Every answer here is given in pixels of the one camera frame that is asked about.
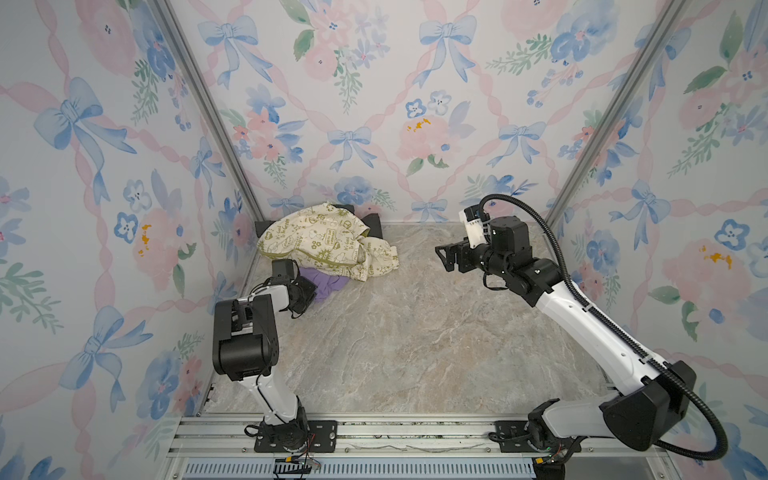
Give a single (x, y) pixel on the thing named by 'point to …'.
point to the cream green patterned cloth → (325, 236)
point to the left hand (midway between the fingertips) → (317, 287)
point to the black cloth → (373, 221)
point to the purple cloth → (326, 283)
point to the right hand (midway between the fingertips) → (451, 241)
